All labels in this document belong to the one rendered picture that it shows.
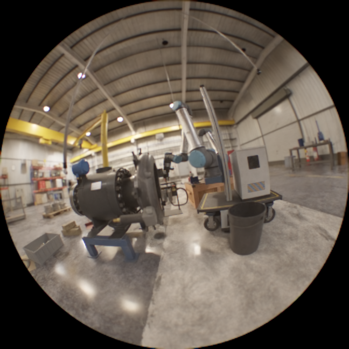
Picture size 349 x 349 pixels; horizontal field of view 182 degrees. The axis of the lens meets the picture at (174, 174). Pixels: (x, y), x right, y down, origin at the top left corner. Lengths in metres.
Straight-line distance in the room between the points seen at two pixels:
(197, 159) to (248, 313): 1.11
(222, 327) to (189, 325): 0.16
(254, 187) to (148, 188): 0.98
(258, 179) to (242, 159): 0.27
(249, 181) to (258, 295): 0.96
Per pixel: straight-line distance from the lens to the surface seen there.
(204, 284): 0.84
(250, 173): 1.15
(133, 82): 9.85
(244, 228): 0.82
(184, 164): 11.81
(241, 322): 0.75
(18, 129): 11.98
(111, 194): 1.03
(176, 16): 7.92
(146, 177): 0.83
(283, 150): 9.57
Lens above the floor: 0.72
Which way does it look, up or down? 1 degrees down
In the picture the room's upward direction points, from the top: 10 degrees counter-clockwise
